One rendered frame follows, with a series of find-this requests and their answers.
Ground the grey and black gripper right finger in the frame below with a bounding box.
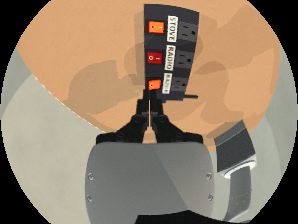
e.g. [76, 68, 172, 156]
[150, 89, 203, 144]

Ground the black power strip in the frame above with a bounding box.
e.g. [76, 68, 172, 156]
[144, 4, 200, 103]

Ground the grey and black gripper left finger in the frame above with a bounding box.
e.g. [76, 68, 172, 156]
[96, 89, 149, 144]

